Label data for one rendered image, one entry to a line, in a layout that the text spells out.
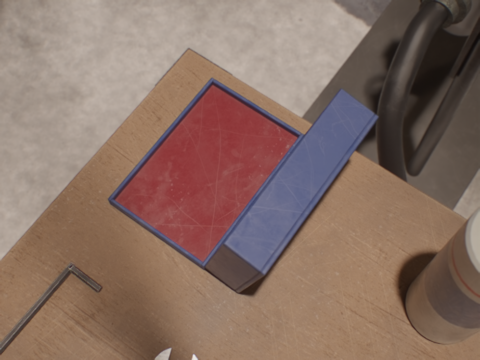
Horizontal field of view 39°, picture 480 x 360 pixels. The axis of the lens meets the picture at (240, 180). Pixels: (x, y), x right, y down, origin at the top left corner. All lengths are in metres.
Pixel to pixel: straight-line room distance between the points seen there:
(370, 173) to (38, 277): 0.32
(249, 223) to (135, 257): 0.16
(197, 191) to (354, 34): 0.75
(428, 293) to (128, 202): 0.28
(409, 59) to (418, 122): 0.47
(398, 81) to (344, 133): 0.24
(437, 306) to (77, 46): 0.94
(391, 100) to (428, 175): 0.43
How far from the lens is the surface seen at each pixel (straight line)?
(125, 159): 0.66
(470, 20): 1.02
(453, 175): 1.20
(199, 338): 0.60
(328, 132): 0.53
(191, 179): 0.64
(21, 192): 1.20
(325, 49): 1.29
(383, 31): 1.32
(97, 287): 0.61
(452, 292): 0.50
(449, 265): 0.49
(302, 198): 0.51
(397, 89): 0.77
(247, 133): 0.66
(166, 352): 0.59
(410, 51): 0.77
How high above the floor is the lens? 1.06
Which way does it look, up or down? 66 degrees down
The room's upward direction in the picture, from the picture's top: straight up
